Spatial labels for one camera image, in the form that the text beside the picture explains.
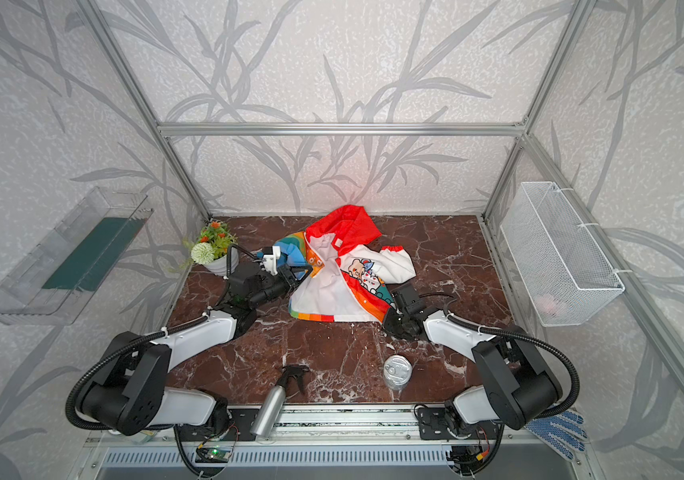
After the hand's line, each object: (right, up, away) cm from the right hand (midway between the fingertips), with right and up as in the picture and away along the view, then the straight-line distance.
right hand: (383, 317), depth 91 cm
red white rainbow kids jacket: (-11, +11, +8) cm, 18 cm away
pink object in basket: (+39, +8, -18) cm, 44 cm away
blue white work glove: (+42, -23, -19) cm, 52 cm away
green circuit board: (-42, -28, -20) cm, 54 cm away
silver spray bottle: (-30, -19, -18) cm, 40 cm away
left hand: (-19, +18, -9) cm, 27 cm away
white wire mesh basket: (+35, +17, -30) cm, 49 cm away
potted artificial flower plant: (-51, +21, -3) cm, 56 cm away
